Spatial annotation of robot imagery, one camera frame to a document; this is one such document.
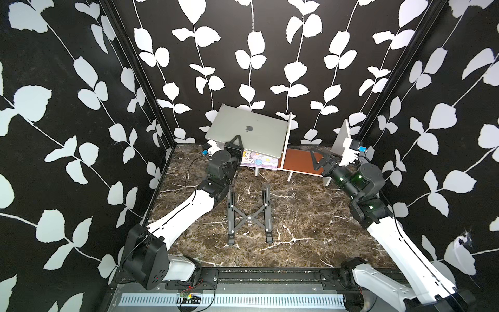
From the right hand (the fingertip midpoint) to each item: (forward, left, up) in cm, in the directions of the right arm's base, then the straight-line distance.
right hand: (315, 149), depth 67 cm
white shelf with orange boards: (+15, +2, -24) cm, 29 cm away
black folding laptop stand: (-10, +18, -33) cm, 39 cm away
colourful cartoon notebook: (+17, +22, -25) cm, 38 cm away
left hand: (+7, +25, +1) cm, 26 cm away
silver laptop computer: (+13, +20, -4) cm, 24 cm away
